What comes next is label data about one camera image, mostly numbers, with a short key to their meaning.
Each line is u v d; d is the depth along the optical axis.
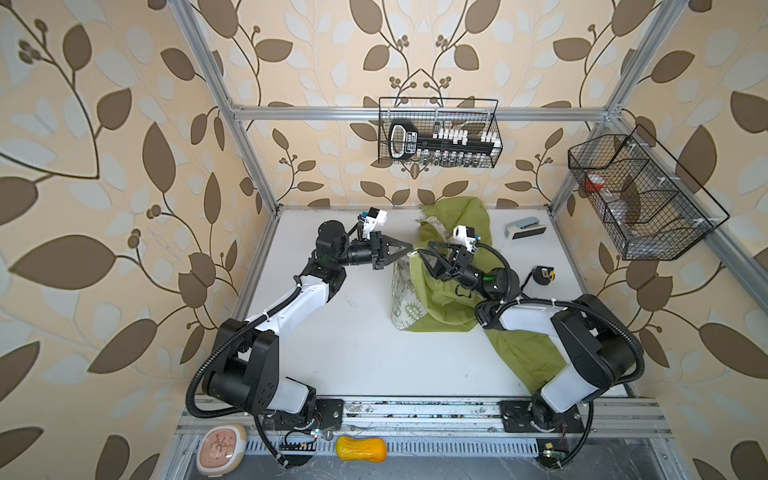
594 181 0.81
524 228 1.10
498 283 0.62
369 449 0.67
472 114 0.91
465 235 0.72
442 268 0.67
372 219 0.72
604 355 0.45
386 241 0.69
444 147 0.84
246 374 0.43
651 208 0.73
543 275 0.98
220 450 0.68
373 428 0.74
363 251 0.68
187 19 0.72
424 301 0.76
